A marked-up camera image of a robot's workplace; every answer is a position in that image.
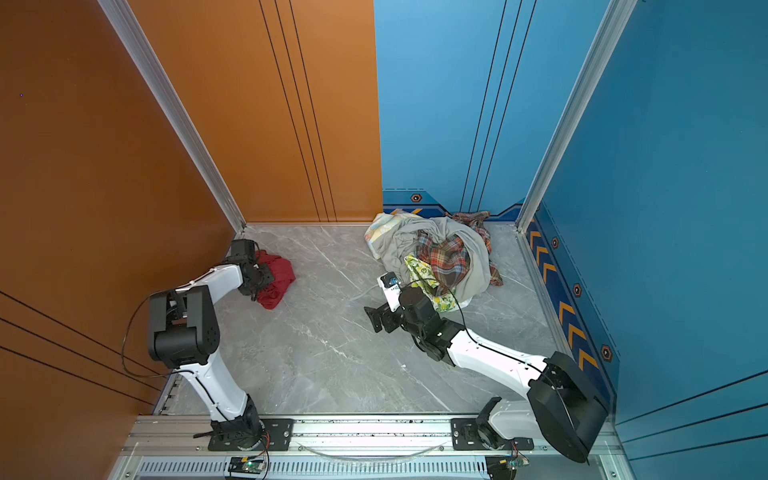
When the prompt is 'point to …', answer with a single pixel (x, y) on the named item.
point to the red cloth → (272, 293)
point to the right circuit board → (503, 467)
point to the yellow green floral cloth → (419, 269)
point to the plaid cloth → (449, 261)
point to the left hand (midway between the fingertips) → (265, 276)
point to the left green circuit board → (246, 464)
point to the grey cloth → (398, 240)
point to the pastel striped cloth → (384, 225)
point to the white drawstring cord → (356, 297)
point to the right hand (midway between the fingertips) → (377, 300)
